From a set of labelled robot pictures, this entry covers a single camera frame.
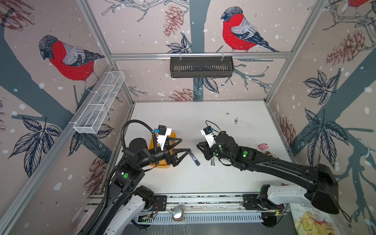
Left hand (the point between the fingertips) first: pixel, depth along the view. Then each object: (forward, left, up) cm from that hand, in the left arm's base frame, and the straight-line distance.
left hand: (184, 147), depth 58 cm
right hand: (+7, -5, -13) cm, 16 cm away
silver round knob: (-20, +4, -29) cm, 35 cm away
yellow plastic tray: (-6, +8, -1) cm, 10 cm away
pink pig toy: (+16, -50, -31) cm, 60 cm away
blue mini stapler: (+8, -5, -31) cm, 33 cm away
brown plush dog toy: (+12, -52, -31) cm, 61 cm away
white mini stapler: (+7, -16, -32) cm, 37 cm away
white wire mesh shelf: (+18, +46, -2) cm, 50 cm away
